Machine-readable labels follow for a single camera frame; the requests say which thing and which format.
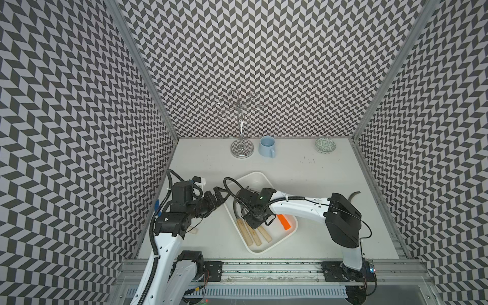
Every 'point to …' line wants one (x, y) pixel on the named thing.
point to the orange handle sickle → (283, 221)
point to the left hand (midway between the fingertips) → (224, 199)
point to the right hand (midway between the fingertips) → (256, 223)
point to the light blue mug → (267, 147)
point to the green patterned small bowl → (325, 145)
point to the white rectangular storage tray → (257, 181)
